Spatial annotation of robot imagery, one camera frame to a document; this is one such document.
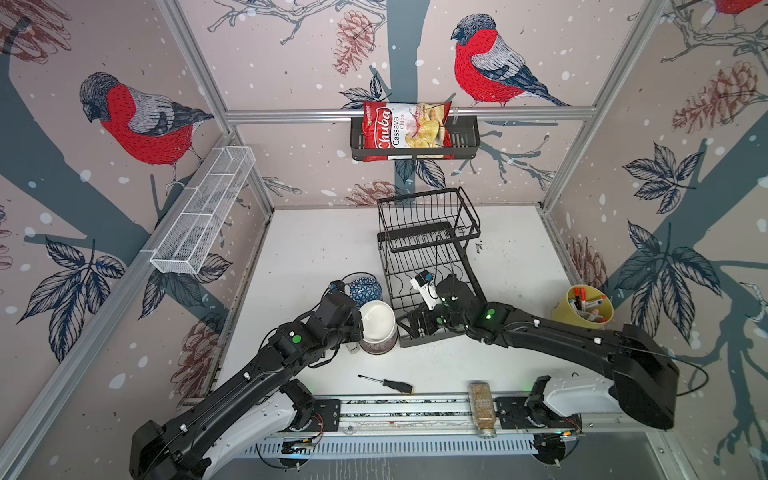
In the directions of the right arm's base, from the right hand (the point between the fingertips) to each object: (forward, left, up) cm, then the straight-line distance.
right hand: (405, 319), depth 78 cm
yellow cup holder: (+4, -51, 0) cm, 51 cm away
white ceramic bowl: (-1, +7, -3) cm, 7 cm away
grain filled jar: (-18, -19, -7) cm, 28 cm away
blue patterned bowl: (+12, +13, -5) cm, 18 cm away
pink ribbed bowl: (-5, +7, -8) cm, 12 cm away
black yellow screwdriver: (-14, +1, -10) cm, 18 cm away
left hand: (-2, +11, +3) cm, 11 cm away
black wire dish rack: (+37, -6, -6) cm, 38 cm away
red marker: (+10, -49, 0) cm, 50 cm away
